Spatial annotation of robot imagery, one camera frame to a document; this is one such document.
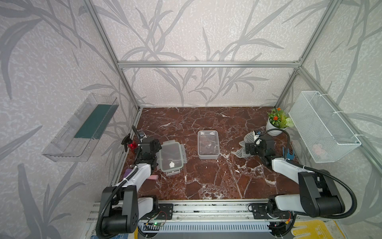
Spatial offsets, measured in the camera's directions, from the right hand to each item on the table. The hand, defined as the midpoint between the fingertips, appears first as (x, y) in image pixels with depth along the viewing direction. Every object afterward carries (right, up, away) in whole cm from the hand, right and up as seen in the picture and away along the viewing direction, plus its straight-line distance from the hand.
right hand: (253, 141), depth 94 cm
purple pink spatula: (-55, -10, -32) cm, 64 cm away
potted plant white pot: (+16, +14, 0) cm, 21 cm away
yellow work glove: (+21, -38, -25) cm, 50 cm away
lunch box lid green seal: (-53, -10, +1) cm, 54 cm away
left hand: (-66, 0, -5) cm, 66 cm away
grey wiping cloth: (-2, +2, +3) cm, 4 cm away
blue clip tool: (+24, -10, 0) cm, 26 cm away
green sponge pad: (-81, +12, -27) cm, 86 cm away
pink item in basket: (+26, -1, -20) cm, 32 cm away
